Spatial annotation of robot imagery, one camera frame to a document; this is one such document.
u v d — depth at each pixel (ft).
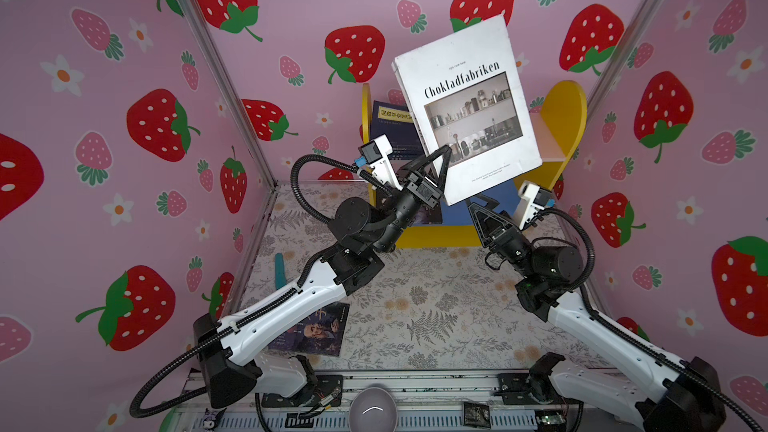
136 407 1.17
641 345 1.43
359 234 1.33
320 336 2.68
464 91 1.50
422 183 1.48
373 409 2.30
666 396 1.28
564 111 2.21
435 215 2.87
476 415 2.25
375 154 1.48
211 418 2.24
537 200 1.69
